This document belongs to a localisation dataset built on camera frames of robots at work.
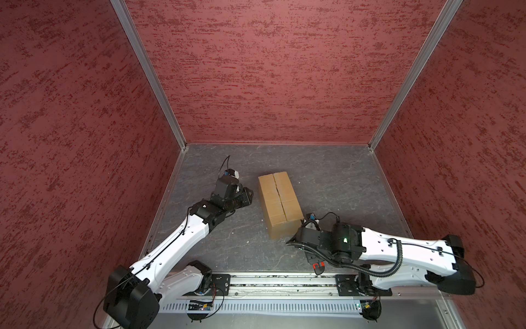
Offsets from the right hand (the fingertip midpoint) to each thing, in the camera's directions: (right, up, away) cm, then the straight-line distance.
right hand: (312, 257), depth 69 cm
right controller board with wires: (+21, -19, +2) cm, 29 cm away
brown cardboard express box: (-10, +16, +10) cm, 22 cm away
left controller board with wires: (-41, -19, +4) cm, 45 cm away
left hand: (-22, +19, +11) cm, 31 cm away
